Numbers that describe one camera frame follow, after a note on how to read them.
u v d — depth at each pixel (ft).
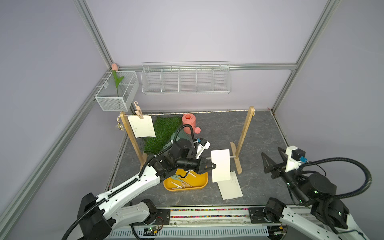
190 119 3.32
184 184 2.71
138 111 1.91
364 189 1.09
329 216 1.38
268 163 1.87
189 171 2.03
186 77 3.20
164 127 3.47
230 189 2.71
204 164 1.93
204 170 2.03
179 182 2.73
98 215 1.27
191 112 1.96
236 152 2.97
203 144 2.06
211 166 2.15
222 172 2.22
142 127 2.11
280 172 1.66
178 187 2.71
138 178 1.52
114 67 2.93
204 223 2.38
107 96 2.60
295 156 1.56
